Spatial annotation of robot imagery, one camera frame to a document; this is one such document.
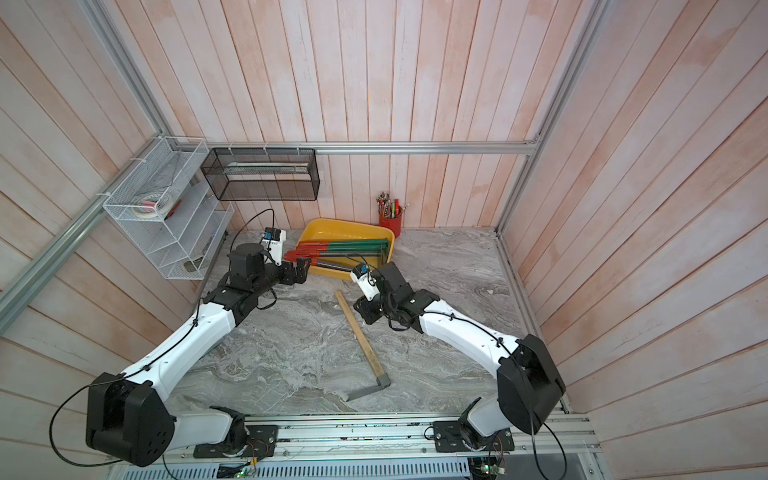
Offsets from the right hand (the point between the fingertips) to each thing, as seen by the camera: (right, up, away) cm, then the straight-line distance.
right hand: (357, 299), depth 83 cm
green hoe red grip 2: (-16, +15, +24) cm, 33 cm away
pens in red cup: (+10, +31, +31) cm, 45 cm away
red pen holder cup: (+12, +25, +32) cm, 42 cm away
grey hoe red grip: (-10, +9, +20) cm, 24 cm away
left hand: (-17, +11, +1) cm, 21 cm away
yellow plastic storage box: (-13, +23, +35) cm, 44 cm away
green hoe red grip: (-7, +18, +25) cm, 31 cm away
